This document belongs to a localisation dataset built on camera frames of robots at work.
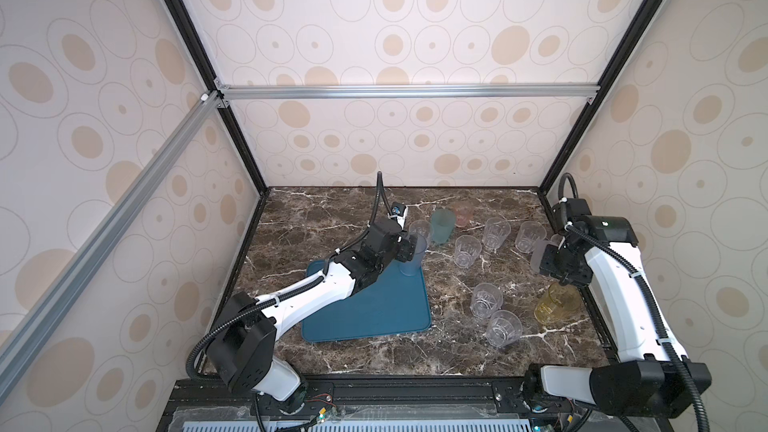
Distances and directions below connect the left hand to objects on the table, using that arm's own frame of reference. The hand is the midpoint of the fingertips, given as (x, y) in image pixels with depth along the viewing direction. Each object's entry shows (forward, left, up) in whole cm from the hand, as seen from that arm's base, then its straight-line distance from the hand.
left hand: (414, 229), depth 80 cm
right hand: (-12, -35, -2) cm, 37 cm away
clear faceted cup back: (+13, -30, -19) cm, 38 cm away
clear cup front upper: (-11, -23, -21) cm, 33 cm away
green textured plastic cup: (+18, -13, -21) cm, 31 cm away
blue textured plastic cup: (0, 0, -21) cm, 21 cm away
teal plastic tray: (-11, +5, -25) cm, 27 cm away
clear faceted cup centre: (+6, -19, -20) cm, 28 cm away
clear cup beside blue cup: (+14, -4, -19) cm, 24 cm away
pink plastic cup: (+20, -20, -20) cm, 35 cm away
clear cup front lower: (-20, -26, -21) cm, 38 cm away
